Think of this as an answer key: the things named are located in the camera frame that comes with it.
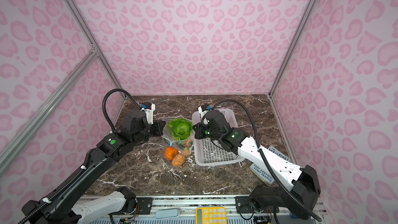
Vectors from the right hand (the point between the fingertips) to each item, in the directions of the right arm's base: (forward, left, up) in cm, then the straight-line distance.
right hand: (193, 126), depth 72 cm
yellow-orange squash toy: (-5, +5, -18) cm, 19 cm away
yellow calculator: (-32, -9, -23) cm, 40 cm away
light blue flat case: (-32, +11, -22) cm, 40 cm away
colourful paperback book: (-14, -35, -23) cm, 45 cm away
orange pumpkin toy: (-5, +13, -18) cm, 23 cm away
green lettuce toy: (+2, +7, -4) cm, 8 cm away
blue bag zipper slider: (-8, +9, -2) cm, 13 cm away
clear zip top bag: (-6, +11, 0) cm, 12 cm away
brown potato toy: (-9, +9, -20) cm, 23 cm away
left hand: (+1, +12, +3) cm, 13 cm away
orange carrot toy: (-4, +3, -7) cm, 9 cm away
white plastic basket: (-2, -7, -25) cm, 26 cm away
